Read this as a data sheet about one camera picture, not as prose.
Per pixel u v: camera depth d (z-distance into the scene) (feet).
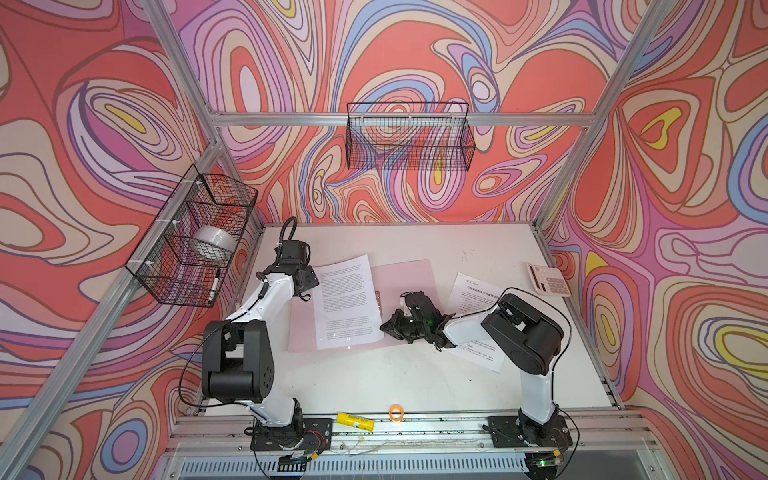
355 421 2.42
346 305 3.13
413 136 3.18
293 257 2.34
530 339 1.69
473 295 3.25
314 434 2.39
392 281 3.31
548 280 3.32
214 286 2.34
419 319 2.52
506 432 2.41
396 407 2.56
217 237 2.36
